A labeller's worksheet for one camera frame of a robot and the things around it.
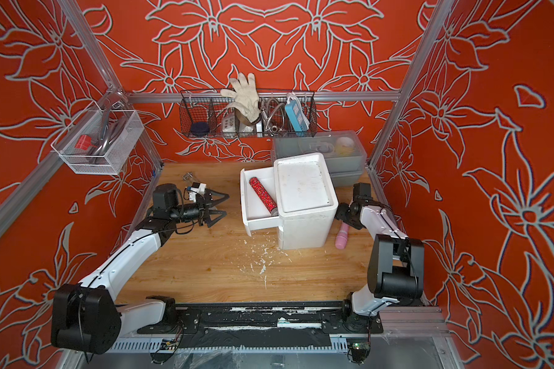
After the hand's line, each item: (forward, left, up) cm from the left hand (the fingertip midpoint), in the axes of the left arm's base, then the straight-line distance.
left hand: (227, 205), depth 74 cm
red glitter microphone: (+9, -11, -6) cm, 15 cm away
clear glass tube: (+30, +29, -20) cm, 47 cm away
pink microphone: (+2, -43, -21) cm, 48 cm away
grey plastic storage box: (+30, -46, -12) cm, 56 cm away
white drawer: (+4, -10, -7) cm, 13 cm away
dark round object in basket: (+36, +19, +4) cm, 41 cm away
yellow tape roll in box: (+39, -45, -5) cm, 60 cm away
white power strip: (+35, +6, +6) cm, 36 cm away
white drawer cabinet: (+10, -24, 0) cm, 26 cm away
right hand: (+10, -42, -17) cm, 46 cm away
